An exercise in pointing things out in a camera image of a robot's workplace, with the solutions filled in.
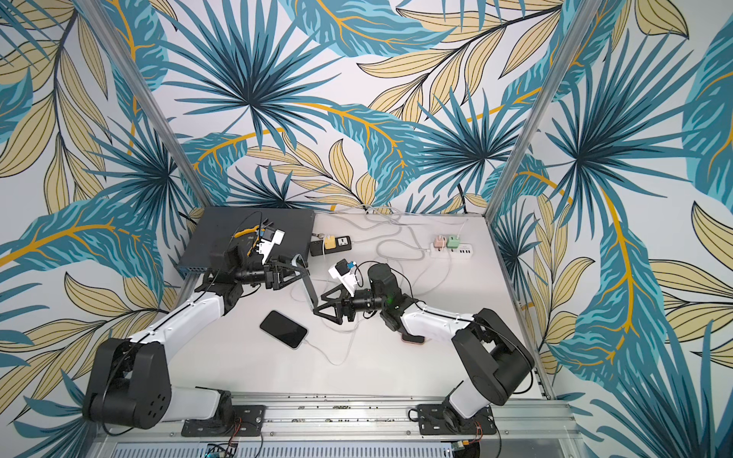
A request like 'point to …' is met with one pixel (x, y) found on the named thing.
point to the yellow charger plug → (330, 243)
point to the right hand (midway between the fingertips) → (304, 325)
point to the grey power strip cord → (382, 237)
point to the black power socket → (343, 243)
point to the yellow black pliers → (246, 231)
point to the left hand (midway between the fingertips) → (304, 272)
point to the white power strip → (464, 251)
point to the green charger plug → (452, 242)
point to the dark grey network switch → (217, 226)
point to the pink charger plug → (440, 242)
